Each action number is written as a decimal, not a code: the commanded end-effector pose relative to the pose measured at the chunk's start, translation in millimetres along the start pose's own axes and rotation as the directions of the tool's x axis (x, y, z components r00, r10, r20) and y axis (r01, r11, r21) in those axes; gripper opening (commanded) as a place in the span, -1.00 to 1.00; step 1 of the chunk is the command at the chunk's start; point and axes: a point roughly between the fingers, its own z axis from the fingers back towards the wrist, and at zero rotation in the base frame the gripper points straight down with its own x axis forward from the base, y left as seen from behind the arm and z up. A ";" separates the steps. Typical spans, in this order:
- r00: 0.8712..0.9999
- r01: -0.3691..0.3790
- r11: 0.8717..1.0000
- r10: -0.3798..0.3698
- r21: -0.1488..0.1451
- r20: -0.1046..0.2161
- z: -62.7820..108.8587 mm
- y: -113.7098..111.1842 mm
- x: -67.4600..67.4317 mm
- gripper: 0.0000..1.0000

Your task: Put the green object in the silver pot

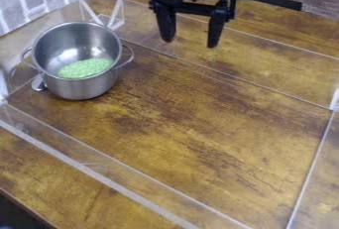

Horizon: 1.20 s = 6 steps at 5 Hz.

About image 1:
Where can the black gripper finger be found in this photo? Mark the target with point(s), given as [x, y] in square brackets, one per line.
[216, 27]
[166, 24]

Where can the green bumpy object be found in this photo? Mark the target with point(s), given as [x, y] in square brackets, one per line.
[84, 68]

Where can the silver steel pot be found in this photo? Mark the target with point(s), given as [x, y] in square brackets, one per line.
[77, 56]

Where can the clear acrylic barrier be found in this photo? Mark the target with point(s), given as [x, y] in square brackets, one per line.
[210, 139]

